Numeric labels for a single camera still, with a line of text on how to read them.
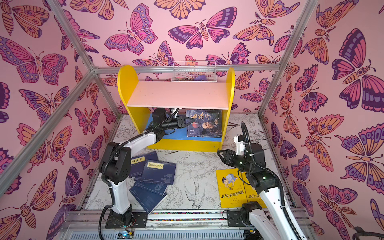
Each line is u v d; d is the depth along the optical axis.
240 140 0.65
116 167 0.52
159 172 0.87
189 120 0.82
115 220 0.68
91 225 0.73
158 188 0.82
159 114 0.71
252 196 0.80
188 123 0.81
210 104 0.68
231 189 0.82
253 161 0.52
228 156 0.63
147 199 0.80
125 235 0.72
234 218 0.73
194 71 0.97
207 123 0.85
